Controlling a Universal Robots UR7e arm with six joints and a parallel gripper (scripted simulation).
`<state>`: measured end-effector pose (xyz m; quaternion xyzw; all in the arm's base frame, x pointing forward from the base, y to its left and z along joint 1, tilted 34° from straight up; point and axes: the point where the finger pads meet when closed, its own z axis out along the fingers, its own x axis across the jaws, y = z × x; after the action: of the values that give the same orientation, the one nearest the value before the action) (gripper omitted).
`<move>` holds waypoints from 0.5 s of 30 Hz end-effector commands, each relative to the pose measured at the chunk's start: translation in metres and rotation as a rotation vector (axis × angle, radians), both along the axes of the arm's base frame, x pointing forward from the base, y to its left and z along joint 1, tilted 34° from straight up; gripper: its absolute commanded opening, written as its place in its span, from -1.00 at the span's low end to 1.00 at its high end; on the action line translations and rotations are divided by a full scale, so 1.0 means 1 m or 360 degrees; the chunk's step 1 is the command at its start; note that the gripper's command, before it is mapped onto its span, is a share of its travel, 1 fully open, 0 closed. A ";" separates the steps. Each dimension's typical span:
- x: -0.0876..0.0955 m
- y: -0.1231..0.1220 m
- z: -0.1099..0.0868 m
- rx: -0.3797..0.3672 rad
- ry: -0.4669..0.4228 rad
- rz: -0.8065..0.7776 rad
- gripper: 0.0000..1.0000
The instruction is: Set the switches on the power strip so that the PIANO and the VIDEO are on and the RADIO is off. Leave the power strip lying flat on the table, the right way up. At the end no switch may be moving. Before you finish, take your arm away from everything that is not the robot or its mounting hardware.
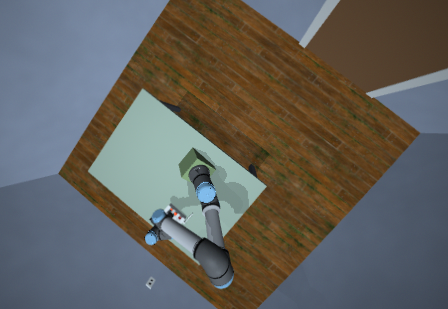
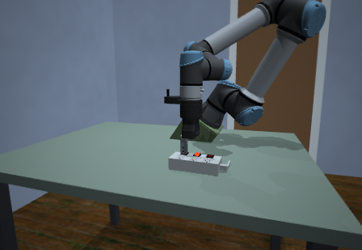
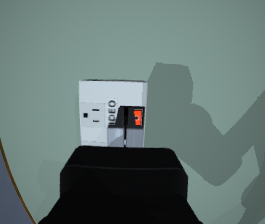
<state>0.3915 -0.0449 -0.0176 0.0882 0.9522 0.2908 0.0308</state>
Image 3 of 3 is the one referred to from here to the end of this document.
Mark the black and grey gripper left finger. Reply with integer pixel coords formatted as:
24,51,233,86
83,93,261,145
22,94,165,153
107,107,126,147

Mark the white power strip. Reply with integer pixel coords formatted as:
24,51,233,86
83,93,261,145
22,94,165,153
79,80,147,147

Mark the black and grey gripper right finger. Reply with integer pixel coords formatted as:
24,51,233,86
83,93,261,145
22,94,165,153
125,107,144,148

